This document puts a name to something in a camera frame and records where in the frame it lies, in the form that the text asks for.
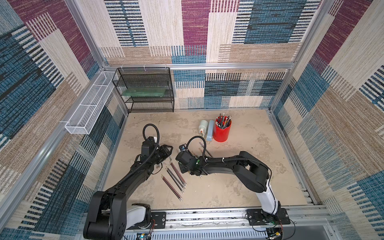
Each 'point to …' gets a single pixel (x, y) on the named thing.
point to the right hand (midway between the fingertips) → (186, 163)
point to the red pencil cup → (221, 135)
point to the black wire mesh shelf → (156, 77)
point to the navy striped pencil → (175, 178)
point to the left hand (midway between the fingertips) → (172, 148)
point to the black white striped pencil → (175, 181)
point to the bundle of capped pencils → (202, 150)
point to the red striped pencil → (168, 184)
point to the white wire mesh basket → (86, 116)
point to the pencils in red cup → (223, 121)
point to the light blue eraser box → (210, 131)
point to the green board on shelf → (144, 91)
